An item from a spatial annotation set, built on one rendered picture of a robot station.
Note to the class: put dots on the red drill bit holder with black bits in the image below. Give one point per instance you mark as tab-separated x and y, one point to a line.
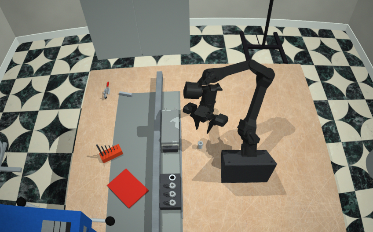
110	153

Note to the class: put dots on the grey toggle clamp with red handle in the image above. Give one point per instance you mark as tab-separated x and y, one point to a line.
106	90

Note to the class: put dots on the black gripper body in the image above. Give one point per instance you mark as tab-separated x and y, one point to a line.
219	120

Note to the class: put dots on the red flat square plate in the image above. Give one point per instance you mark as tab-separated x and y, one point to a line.
127	188

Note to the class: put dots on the grey flanged bushing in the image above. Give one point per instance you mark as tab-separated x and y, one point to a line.
200	143

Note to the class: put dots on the blue drill press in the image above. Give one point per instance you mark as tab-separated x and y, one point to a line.
29	218

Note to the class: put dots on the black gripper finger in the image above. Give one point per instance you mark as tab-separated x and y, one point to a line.
196	122
210	126

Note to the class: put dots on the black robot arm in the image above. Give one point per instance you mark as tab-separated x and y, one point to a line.
247	126

